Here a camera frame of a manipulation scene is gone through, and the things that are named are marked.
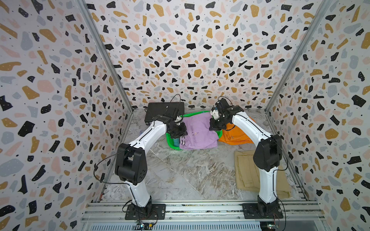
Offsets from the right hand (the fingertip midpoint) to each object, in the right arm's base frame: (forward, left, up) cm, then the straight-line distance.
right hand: (209, 128), depth 91 cm
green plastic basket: (-7, +25, -6) cm, 27 cm away
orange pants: (+2, -17, -11) cm, 20 cm away
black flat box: (+31, +35, -13) cm, 48 cm away
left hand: (-5, +13, +1) cm, 14 cm away
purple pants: (-5, +7, -1) cm, 9 cm away
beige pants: (-26, -22, -13) cm, 36 cm away
